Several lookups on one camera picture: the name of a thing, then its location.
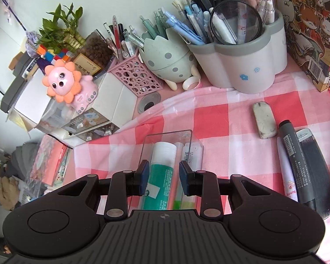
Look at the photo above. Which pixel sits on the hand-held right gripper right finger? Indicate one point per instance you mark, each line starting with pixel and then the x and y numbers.
pixel 184 177

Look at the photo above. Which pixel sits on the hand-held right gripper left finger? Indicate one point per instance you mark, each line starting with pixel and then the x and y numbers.
pixel 143 177

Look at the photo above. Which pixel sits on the white glue stick green label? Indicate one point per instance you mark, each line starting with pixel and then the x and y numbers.
pixel 159 170

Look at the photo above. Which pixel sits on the light blue highlighter green cap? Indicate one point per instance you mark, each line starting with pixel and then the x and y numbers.
pixel 194 154

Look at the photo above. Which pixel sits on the clear plastic pencil box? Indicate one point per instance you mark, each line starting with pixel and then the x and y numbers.
pixel 165 137

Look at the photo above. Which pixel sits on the white pen with cartoon cap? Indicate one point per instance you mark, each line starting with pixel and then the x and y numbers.
pixel 286 170

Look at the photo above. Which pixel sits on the black marker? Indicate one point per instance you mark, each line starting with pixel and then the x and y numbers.
pixel 294 154

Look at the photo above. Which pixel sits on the dark case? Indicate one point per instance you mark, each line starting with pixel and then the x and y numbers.
pixel 316 170

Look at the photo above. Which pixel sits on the red white checkered tablecloth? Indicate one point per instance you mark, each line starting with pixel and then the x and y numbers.
pixel 222 115

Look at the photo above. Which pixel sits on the white desktop drawer organiser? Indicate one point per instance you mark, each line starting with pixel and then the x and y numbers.
pixel 104 107

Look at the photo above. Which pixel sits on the stack of pink flat boxes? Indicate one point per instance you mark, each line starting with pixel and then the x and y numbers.
pixel 52 162

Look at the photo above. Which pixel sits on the dirty white eraser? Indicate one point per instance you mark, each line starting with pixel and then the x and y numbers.
pixel 264 119

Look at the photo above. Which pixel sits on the pink perforated pen holder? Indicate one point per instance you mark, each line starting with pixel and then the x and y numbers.
pixel 134 77

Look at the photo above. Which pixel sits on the pink lion toy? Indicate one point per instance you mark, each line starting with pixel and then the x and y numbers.
pixel 71 88

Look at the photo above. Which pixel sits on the egg-shaped dotted pen holder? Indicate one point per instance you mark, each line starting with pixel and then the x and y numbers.
pixel 165 60

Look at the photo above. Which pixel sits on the grey cloth bundle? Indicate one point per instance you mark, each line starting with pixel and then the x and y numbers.
pixel 24 159

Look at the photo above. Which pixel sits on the grey white flower pen holder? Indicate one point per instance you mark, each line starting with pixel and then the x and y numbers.
pixel 244 66

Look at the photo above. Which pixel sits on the beige plush toy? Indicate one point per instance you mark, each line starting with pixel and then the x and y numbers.
pixel 8 192

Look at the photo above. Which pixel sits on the white cardboard box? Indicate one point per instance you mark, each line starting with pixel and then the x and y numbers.
pixel 30 99

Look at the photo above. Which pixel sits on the bundle of slim gel pens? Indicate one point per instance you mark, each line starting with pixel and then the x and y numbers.
pixel 118 38

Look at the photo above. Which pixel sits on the colourful puzzle cube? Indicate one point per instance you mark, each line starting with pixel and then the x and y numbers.
pixel 45 52
pixel 63 54

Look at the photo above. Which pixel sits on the bundle of teal pens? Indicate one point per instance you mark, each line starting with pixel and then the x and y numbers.
pixel 154 24

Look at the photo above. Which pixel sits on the dark grey flat box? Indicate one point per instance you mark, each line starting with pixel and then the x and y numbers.
pixel 12 93

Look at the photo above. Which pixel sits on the bundle of pastel pens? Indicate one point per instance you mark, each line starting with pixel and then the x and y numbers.
pixel 198 13

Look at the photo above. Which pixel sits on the small black box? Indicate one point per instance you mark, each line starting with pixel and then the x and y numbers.
pixel 24 63

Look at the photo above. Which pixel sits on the black rimmed magnifying glass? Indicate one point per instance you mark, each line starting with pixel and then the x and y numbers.
pixel 244 22

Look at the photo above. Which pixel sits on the green bamboo plant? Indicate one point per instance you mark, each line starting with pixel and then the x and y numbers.
pixel 62 27

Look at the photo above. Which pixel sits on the purple hanging ornament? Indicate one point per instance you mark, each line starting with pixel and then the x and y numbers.
pixel 30 41

